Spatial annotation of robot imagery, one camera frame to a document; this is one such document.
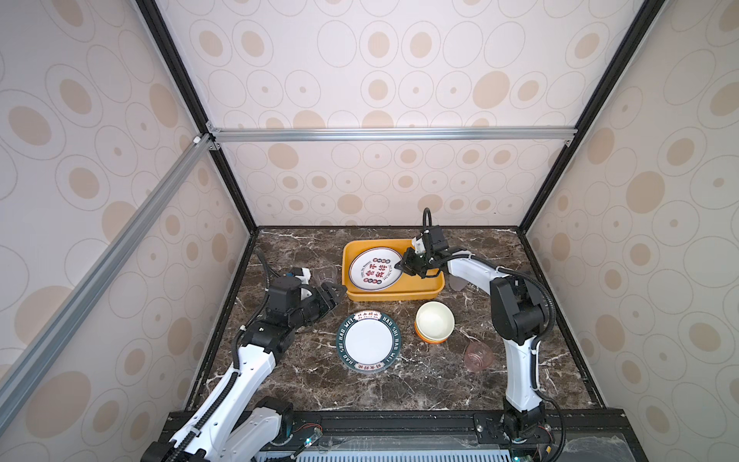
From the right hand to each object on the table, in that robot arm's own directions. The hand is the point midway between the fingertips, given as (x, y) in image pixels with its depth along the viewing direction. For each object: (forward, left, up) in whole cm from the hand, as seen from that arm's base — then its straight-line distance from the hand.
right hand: (395, 264), depth 98 cm
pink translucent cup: (-29, -23, -8) cm, 38 cm away
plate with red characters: (0, +7, -2) cm, 8 cm away
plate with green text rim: (-25, +9, -7) cm, 27 cm away
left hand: (-20, +13, +14) cm, 28 cm away
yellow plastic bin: (-6, -4, -4) cm, 8 cm away
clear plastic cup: (-1, +24, -4) cm, 25 cm away
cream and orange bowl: (-20, -11, -3) cm, 23 cm away
